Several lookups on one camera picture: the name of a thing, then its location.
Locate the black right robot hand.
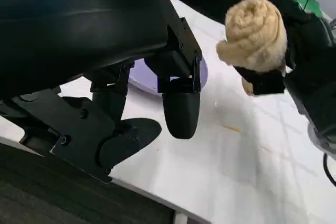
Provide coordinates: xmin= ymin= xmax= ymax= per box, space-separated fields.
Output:
xmin=233 ymin=0 xmax=336 ymax=146

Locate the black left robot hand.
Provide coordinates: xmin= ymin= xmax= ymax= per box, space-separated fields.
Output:
xmin=0 ymin=0 xmax=203 ymax=184

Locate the beige towel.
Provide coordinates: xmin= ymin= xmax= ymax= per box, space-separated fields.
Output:
xmin=215 ymin=0 xmax=289 ymax=97

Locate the lilac plate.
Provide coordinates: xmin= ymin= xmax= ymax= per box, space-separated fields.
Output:
xmin=128 ymin=52 xmax=211 ymax=97

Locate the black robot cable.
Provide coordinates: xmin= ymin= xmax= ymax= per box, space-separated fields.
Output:
xmin=322 ymin=153 xmax=336 ymax=186

